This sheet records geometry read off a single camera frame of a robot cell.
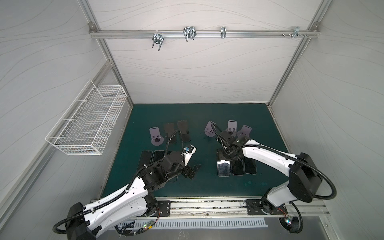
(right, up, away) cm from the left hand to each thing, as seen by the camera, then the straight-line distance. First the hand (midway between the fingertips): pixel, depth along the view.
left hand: (196, 158), depth 75 cm
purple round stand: (-26, +6, +23) cm, 36 cm away
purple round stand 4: (+32, +11, +21) cm, 40 cm away
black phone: (+15, -8, +7) cm, 19 cm away
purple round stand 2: (+9, +11, +24) cm, 28 cm away
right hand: (+16, 0, +11) cm, 19 cm away
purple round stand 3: (+25, +15, +24) cm, 37 cm away
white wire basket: (-51, +17, -6) cm, 54 cm away
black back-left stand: (-9, +15, +21) cm, 27 cm away
